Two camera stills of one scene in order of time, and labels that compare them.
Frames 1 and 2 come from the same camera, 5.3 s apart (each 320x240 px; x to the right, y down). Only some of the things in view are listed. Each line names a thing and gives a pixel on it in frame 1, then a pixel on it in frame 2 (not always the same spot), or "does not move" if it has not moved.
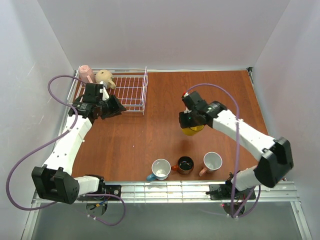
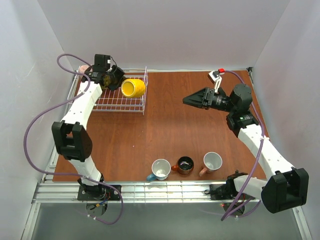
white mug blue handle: [161, 168] does not move
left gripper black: [108, 107] -> [118, 77]
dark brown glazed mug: [185, 165] does not move
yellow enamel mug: [190, 131] -> [133, 88]
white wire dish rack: [131, 88] does not move
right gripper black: [185, 122] -> [207, 97]
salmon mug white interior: [212, 161] does not move
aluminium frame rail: [197, 192] does not move
